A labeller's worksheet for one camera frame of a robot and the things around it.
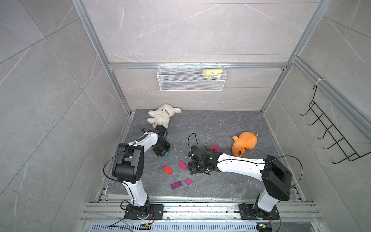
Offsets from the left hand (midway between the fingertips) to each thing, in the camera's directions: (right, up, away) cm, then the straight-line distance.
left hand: (169, 149), depth 95 cm
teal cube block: (-1, -3, -2) cm, 4 cm away
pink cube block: (+13, -17, -11) cm, 24 cm away
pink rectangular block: (+9, -9, -5) cm, 14 cm away
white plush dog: (-7, +23, +9) cm, 25 cm away
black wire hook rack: (+81, +14, -29) cm, 87 cm away
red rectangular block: (0, -12, -7) cm, 13 cm away
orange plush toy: (+51, +6, -2) cm, 51 cm away
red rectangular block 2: (+32, -1, +1) cm, 32 cm away
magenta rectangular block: (+30, +1, +4) cm, 30 cm away
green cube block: (+26, +1, +3) cm, 27 cm away
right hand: (+16, -9, -11) cm, 21 cm away
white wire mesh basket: (+13, +50, +6) cm, 52 cm away
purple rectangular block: (+6, -18, -13) cm, 23 cm away
